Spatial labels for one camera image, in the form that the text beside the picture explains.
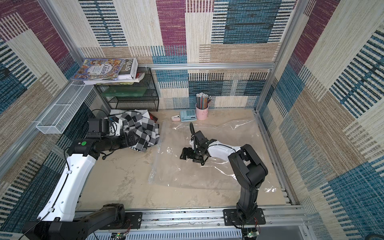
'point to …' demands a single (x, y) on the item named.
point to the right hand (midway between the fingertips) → (185, 157)
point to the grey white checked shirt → (148, 130)
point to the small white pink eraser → (176, 118)
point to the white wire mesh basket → (56, 119)
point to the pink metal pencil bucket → (202, 114)
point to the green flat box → (124, 91)
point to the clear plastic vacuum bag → (167, 169)
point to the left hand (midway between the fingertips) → (131, 138)
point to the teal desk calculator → (188, 115)
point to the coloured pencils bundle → (202, 100)
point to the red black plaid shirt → (152, 117)
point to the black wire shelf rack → (150, 101)
